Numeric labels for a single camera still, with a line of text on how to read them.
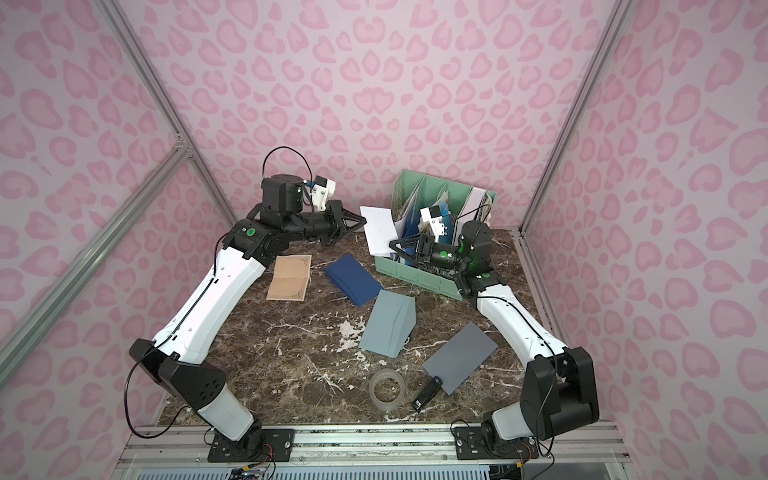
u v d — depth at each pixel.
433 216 0.68
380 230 0.70
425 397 0.78
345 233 0.63
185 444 0.75
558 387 0.42
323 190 0.64
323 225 0.60
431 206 0.69
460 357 0.89
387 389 0.82
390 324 0.95
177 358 0.42
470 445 0.72
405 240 0.67
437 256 0.65
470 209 0.91
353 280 1.07
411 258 0.65
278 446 0.73
